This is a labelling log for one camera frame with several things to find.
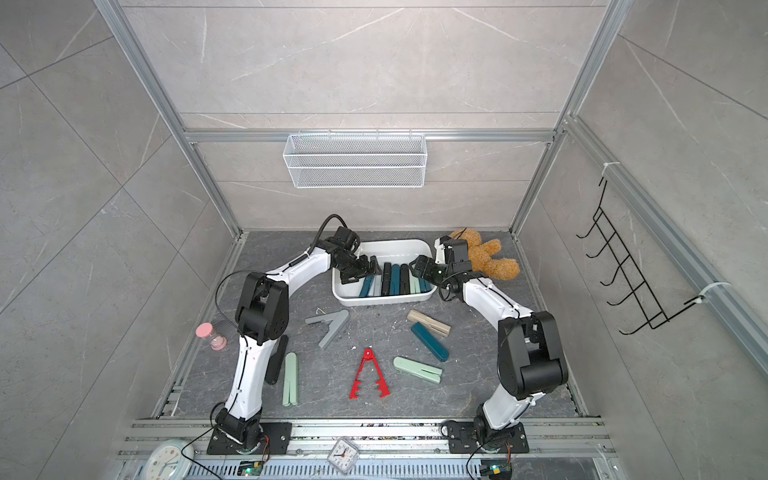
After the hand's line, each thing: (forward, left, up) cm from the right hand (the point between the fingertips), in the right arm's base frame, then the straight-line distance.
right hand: (421, 267), depth 92 cm
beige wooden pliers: (-13, -2, -10) cm, 17 cm away
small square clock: (-48, +22, -11) cm, 54 cm away
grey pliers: (-1, +15, -10) cm, 18 cm away
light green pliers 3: (-32, +38, -11) cm, 51 cm away
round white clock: (-48, +64, -10) cm, 80 cm away
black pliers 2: (0, +5, -11) cm, 12 cm away
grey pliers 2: (-12, +27, -11) cm, 32 cm away
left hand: (+4, +14, -7) cm, 17 cm away
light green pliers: (+1, +2, -11) cm, 11 cm away
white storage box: (+16, +7, -12) cm, 21 cm away
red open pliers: (-23, +17, -11) cm, 31 cm away
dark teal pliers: (+1, -2, -11) cm, 11 cm away
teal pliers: (+1, +18, -11) cm, 21 cm away
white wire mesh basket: (+34, +21, +17) cm, 43 cm away
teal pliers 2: (+2, +8, -10) cm, 13 cm away
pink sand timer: (-19, +63, -11) cm, 66 cm away
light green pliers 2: (-29, -1, -11) cm, 31 cm away
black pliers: (+3, +11, -10) cm, 15 cm away
